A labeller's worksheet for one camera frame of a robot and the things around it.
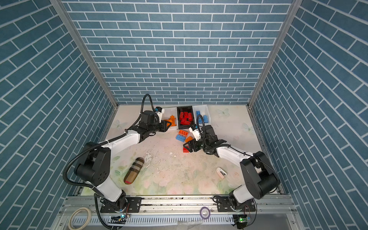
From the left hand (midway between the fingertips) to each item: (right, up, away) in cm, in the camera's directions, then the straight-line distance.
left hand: (173, 123), depth 90 cm
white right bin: (+21, +10, +23) cm, 33 cm away
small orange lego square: (+10, -11, +9) cm, 18 cm away
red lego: (+6, 0, +16) cm, 17 cm away
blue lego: (+17, +8, +22) cm, 29 cm away
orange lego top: (+6, -7, +10) cm, 13 cm away
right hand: (+11, -12, -3) cm, 17 cm away
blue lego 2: (+19, +1, +15) cm, 24 cm away
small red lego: (+8, -18, +3) cm, 20 cm away
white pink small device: (+29, -29, -6) cm, 42 cm away
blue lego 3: (+4, -11, +9) cm, 15 cm away
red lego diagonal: (+11, +5, +19) cm, 22 cm away
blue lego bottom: (+22, +3, +15) cm, 27 cm away
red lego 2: (+4, +5, +19) cm, 20 cm away
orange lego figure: (0, +2, -2) cm, 3 cm away
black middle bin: (+9, +10, +22) cm, 26 cm away
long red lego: (+8, +7, +22) cm, 24 cm away
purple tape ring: (+20, -46, -20) cm, 54 cm away
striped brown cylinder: (-22, -27, -8) cm, 36 cm away
